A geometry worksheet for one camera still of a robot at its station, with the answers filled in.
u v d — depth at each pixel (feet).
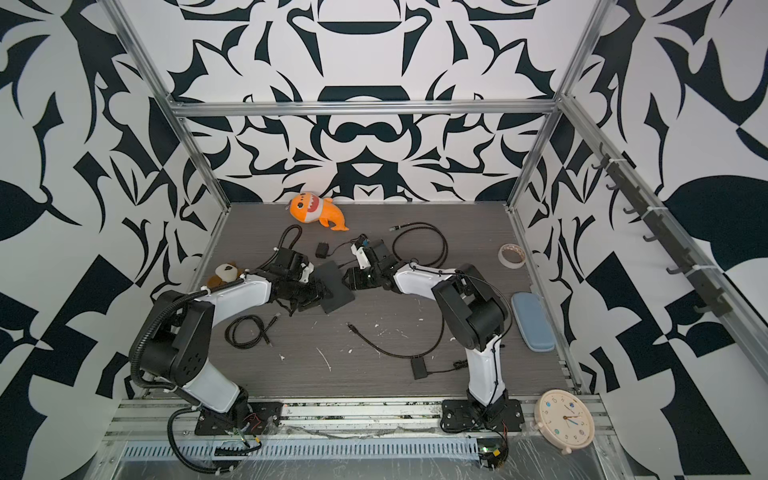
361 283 2.78
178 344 1.51
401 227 3.73
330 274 3.41
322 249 3.44
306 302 2.72
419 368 2.67
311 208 3.55
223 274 3.20
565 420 2.35
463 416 2.44
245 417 2.26
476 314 1.70
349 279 2.86
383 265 2.48
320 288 2.78
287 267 2.49
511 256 3.46
